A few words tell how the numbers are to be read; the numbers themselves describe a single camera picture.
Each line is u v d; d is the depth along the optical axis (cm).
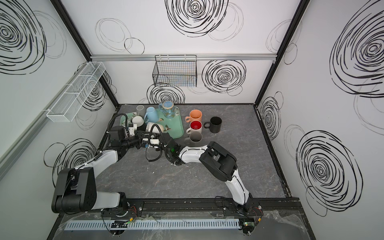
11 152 52
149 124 88
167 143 67
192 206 75
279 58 91
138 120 99
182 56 90
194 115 106
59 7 71
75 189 87
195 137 93
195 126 102
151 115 103
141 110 105
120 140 69
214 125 99
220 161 52
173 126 105
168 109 105
